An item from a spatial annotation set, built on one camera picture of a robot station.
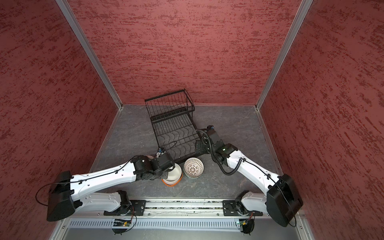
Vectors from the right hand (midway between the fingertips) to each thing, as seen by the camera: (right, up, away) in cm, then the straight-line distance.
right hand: (201, 148), depth 83 cm
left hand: (-21, -13, -5) cm, 25 cm away
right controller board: (+22, -34, -15) cm, 43 cm away
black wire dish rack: (-19, +12, +23) cm, 32 cm away
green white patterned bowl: (-4, -13, 0) cm, 14 cm away
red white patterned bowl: (-4, -8, +2) cm, 9 cm away
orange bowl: (-15, -15, -7) cm, 22 cm away
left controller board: (-42, -35, -10) cm, 56 cm away
